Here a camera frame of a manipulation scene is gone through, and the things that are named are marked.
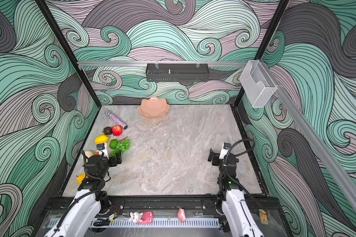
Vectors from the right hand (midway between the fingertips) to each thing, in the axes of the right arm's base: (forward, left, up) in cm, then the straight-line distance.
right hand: (219, 150), depth 84 cm
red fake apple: (+15, +66, -3) cm, 68 cm away
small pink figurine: (-32, +23, -3) cm, 39 cm away
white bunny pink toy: (-33, +41, -5) cm, 53 cm away
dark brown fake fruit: (+16, +72, -3) cm, 74 cm away
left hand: (-1, +63, +1) cm, 63 cm away
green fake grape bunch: (+3, +60, -3) cm, 60 cm away
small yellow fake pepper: (-16, +77, -2) cm, 79 cm away
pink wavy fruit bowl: (+41, +45, -7) cm, 61 cm away
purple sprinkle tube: (+25, +68, -5) cm, 73 cm away
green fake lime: (+6, +66, -4) cm, 67 cm away
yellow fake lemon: (+9, +75, -3) cm, 75 cm away
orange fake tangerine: (-8, +66, +11) cm, 67 cm away
